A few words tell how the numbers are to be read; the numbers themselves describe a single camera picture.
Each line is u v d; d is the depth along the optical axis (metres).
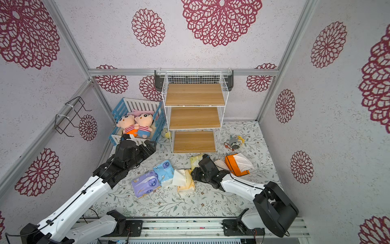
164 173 0.88
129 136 0.68
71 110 0.78
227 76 0.93
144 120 1.00
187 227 0.75
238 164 0.88
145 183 0.83
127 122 1.01
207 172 0.66
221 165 0.90
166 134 1.08
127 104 1.09
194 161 0.90
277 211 0.42
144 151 0.65
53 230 0.39
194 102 0.73
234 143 1.00
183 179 0.85
